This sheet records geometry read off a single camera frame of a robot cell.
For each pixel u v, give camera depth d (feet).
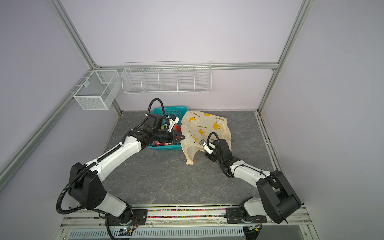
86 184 1.37
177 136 2.38
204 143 2.49
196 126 3.15
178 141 2.53
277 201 1.39
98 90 3.19
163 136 2.25
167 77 3.23
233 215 2.40
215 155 2.58
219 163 2.25
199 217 2.47
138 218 2.41
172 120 2.40
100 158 1.53
